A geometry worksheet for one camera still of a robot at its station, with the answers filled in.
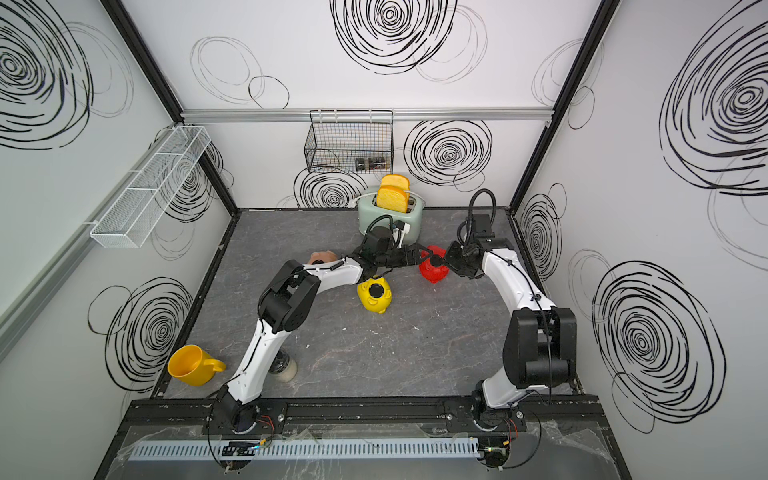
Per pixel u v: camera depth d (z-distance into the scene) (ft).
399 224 2.98
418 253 2.84
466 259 2.71
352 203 3.45
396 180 3.23
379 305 2.82
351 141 4.74
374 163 2.91
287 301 1.96
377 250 2.65
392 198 3.17
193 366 2.59
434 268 3.02
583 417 2.47
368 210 3.29
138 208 2.42
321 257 3.08
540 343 1.45
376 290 2.84
